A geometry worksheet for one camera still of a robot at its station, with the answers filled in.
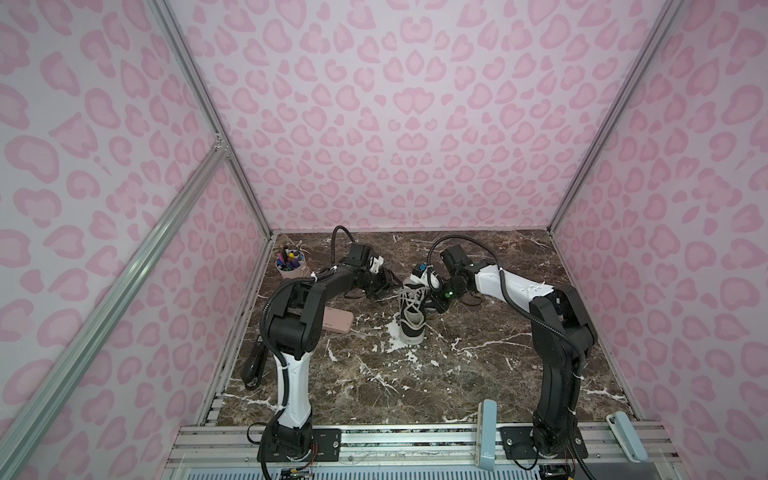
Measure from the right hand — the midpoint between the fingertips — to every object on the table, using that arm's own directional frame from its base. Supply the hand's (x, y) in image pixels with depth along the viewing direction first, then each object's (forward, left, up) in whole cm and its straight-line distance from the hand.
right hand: (426, 299), depth 92 cm
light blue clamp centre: (-35, -13, -4) cm, 38 cm away
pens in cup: (+10, +43, +6) cm, 45 cm away
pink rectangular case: (-5, +28, -5) cm, 28 cm away
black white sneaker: (+1, +4, -1) cm, 5 cm away
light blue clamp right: (-35, -47, -4) cm, 58 cm away
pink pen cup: (+7, +42, +3) cm, 43 cm away
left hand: (+7, +8, -1) cm, 10 cm away
